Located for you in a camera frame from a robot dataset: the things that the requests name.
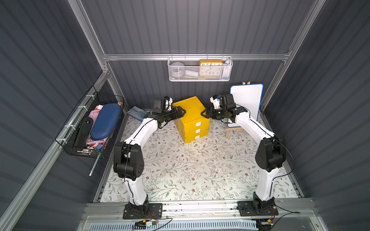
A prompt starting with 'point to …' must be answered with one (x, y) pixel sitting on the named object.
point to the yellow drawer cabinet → (193, 108)
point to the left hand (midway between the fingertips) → (183, 113)
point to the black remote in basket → (85, 132)
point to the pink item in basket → (94, 114)
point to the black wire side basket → (68, 136)
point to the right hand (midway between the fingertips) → (208, 112)
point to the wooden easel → (228, 129)
